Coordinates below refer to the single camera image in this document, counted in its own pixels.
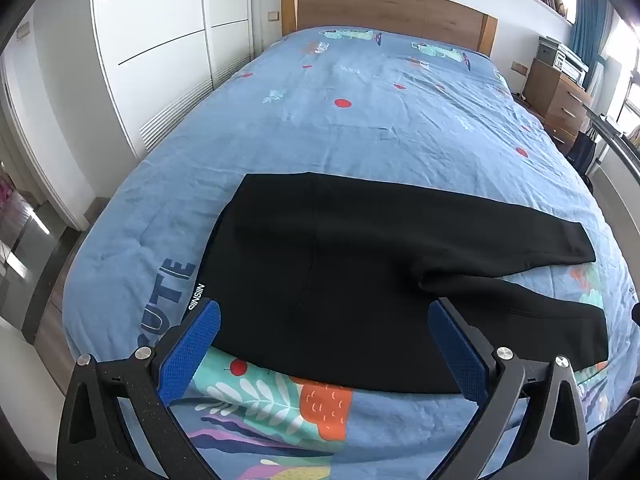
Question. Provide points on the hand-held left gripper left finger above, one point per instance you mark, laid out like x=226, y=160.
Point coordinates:
x=192, y=347

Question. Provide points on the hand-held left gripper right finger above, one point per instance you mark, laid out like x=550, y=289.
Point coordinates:
x=457, y=347

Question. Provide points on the black pants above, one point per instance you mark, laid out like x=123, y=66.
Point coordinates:
x=350, y=280

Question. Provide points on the bed with blue printed sheet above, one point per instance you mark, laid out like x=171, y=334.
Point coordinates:
x=350, y=130

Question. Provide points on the wooden dresser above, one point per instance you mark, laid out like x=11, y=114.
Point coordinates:
x=550, y=91

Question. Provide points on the grey device on cabinet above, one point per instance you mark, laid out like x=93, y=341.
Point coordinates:
x=562, y=57

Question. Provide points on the window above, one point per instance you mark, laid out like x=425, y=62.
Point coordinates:
x=627, y=90

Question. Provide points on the white wardrobe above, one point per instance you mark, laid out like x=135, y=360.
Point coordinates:
x=160, y=35

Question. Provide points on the blue curtain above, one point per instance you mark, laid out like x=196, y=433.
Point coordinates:
x=585, y=30

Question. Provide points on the wooden headboard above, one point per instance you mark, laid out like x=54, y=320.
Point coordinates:
x=390, y=10

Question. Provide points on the metal rail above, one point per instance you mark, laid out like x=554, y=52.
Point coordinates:
x=612, y=137

